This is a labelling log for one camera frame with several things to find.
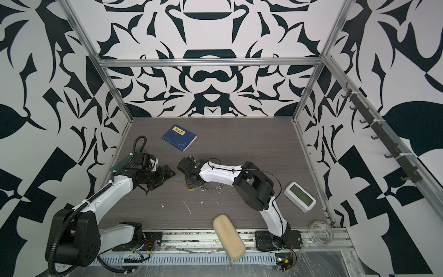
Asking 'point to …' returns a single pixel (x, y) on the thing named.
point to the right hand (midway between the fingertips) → (193, 182)
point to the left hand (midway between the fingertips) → (169, 174)
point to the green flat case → (120, 165)
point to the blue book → (180, 137)
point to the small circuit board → (284, 261)
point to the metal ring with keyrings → (217, 188)
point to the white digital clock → (301, 198)
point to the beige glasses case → (229, 238)
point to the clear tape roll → (321, 232)
